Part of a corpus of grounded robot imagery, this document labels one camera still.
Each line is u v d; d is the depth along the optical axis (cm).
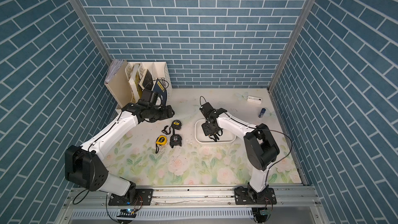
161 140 91
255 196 64
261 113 100
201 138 93
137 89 93
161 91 107
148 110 59
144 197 73
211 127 78
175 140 89
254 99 112
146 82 101
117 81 90
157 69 104
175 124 97
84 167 41
